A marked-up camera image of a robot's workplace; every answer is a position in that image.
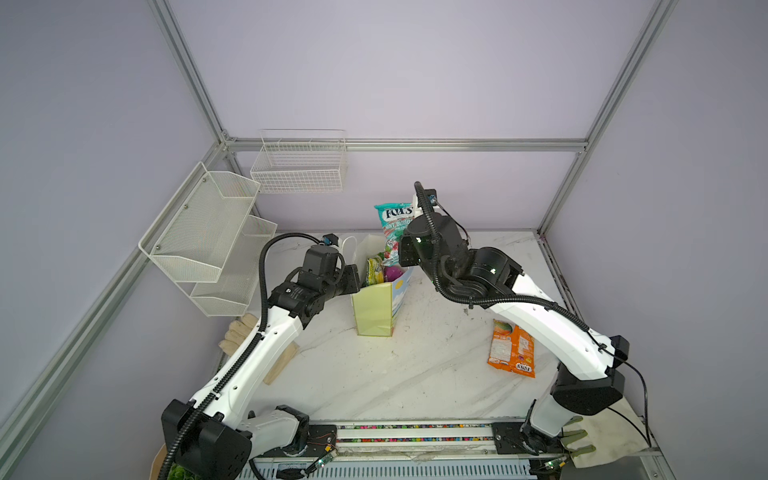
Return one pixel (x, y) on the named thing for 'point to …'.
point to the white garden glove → (615, 432)
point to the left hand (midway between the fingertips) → (354, 278)
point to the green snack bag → (375, 272)
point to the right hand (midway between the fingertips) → (399, 237)
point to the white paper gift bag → (376, 307)
